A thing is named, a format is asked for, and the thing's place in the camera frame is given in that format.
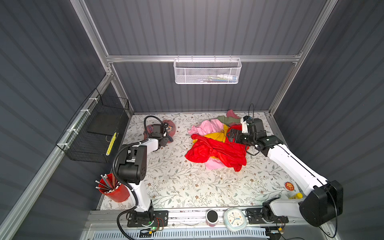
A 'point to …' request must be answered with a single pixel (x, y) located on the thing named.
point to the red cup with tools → (113, 189)
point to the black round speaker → (212, 217)
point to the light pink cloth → (205, 127)
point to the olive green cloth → (228, 120)
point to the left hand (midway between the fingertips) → (158, 137)
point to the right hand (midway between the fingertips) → (235, 136)
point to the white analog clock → (235, 219)
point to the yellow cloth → (220, 136)
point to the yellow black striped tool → (111, 144)
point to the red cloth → (203, 149)
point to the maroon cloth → (230, 113)
